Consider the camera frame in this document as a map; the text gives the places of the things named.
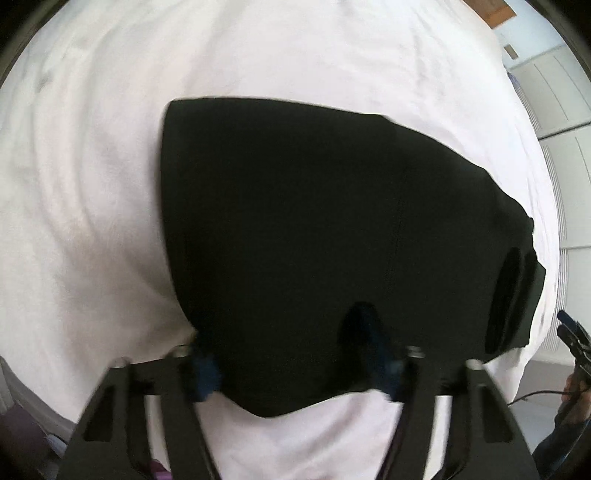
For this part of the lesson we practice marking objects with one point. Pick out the person's right hand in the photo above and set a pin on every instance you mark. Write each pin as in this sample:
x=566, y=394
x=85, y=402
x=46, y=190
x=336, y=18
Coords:
x=575, y=406

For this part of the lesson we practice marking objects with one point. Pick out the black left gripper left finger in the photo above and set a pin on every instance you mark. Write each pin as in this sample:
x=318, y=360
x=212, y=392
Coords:
x=110, y=440

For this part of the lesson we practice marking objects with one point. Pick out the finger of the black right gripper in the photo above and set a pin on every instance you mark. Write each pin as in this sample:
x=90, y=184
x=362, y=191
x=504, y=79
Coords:
x=575, y=337

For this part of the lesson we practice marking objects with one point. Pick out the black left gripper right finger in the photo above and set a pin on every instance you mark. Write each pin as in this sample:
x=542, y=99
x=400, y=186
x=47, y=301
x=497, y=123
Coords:
x=484, y=440

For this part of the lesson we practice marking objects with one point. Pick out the wooden headboard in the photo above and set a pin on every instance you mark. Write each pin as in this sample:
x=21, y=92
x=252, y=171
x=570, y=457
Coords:
x=493, y=12

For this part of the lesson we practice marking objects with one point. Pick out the black pants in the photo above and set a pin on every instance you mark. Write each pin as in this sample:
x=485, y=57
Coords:
x=310, y=246

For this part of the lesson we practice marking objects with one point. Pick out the pale pink bed sheet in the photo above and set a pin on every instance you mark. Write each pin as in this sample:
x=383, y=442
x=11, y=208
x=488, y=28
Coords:
x=85, y=277

